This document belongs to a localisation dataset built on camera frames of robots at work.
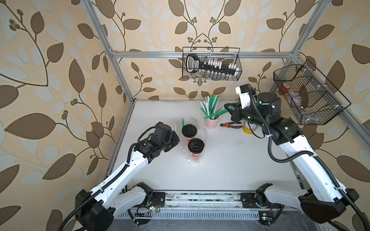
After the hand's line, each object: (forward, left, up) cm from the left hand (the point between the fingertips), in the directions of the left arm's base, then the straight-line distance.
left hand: (179, 136), depth 77 cm
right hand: (+4, -22, +20) cm, 30 cm away
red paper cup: (+4, -6, -2) cm, 7 cm away
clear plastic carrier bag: (+2, -12, 0) cm, 12 cm away
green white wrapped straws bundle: (+26, -19, -4) cm, 32 cm away
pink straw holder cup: (+20, -21, -16) cm, 33 cm away
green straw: (+9, -2, +1) cm, 9 cm away
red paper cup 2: (-6, -9, -1) cm, 11 cm away
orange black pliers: (+21, -34, -19) cm, 44 cm away
